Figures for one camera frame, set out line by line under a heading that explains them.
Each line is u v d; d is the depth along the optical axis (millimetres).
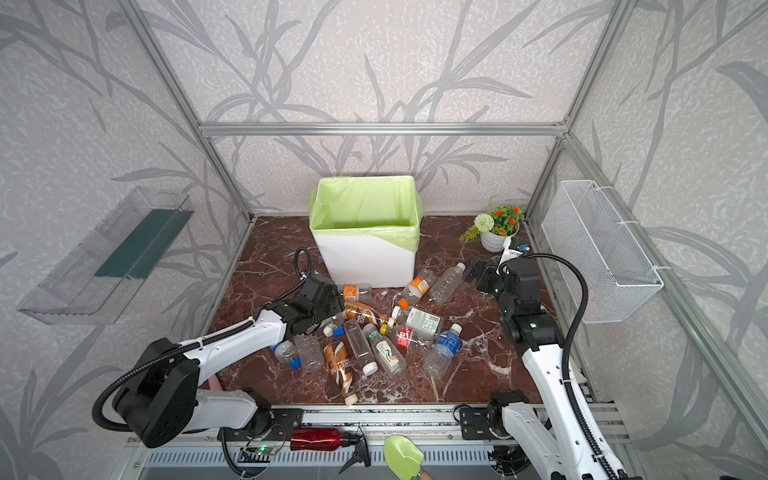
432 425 753
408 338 825
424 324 869
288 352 824
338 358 805
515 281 538
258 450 707
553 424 438
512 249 632
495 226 990
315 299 679
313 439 665
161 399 413
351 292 933
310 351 845
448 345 809
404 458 693
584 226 692
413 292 963
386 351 805
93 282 635
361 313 886
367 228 753
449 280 941
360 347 804
